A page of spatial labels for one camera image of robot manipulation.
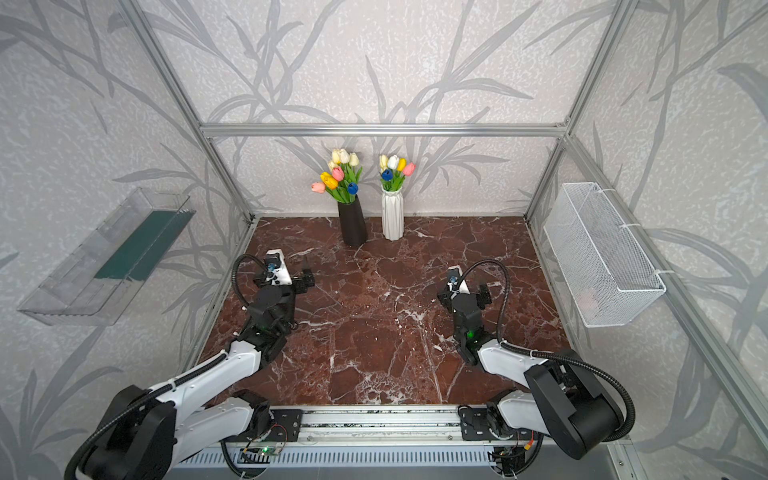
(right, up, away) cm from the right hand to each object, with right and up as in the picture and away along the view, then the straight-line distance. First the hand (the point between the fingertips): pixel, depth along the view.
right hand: (467, 270), depth 87 cm
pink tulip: (-17, +31, +5) cm, 36 cm away
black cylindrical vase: (-37, +15, +16) cm, 43 cm away
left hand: (-49, +7, -7) cm, 50 cm away
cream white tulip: (-25, +34, +6) cm, 43 cm away
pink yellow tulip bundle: (-39, +26, +3) cm, 47 cm away
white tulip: (-22, +33, +2) cm, 40 cm away
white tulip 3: (-35, +34, +6) cm, 49 cm away
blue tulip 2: (-34, +24, -1) cm, 42 cm away
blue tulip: (-24, +29, +2) cm, 38 cm away
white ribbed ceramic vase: (-23, +18, +15) cm, 33 cm away
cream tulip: (-40, +35, +3) cm, 53 cm away
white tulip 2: (-37, +34, +1) cm, 50 cm away
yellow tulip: (-20, +33, +6) cm, 39 cm away
